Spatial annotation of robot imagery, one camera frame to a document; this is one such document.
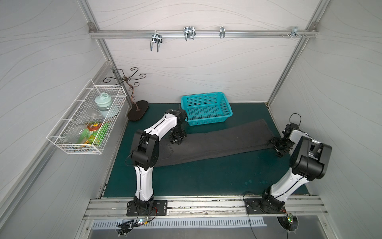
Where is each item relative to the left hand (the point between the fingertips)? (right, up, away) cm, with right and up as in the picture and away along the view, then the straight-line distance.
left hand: (181, 142), depth 90 cm
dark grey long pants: (+41, +2, +11) cm, 43 cm away
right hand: (+59, -4, +4) cm, 59 cm away
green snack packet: (-35, +9, -28) cm, 45 cm away
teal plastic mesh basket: (+17, +23, +28) cm, 40 cm away
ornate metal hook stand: (-35, +40, +2) cm, 53 cm away
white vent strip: (-1, -35, -20) cm, 40 cm away
